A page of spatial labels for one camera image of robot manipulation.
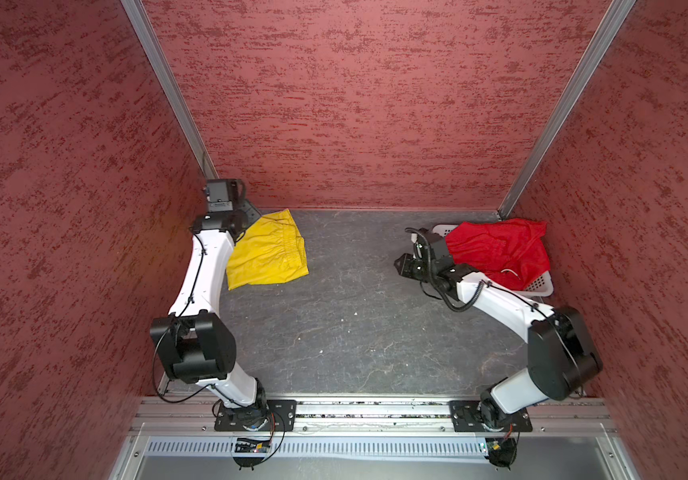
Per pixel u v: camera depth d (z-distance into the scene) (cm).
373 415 76
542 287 91
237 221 58
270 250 105
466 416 74
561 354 44
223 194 62
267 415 73
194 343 44
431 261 68
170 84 83
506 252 101
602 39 76
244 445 73
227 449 71
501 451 71
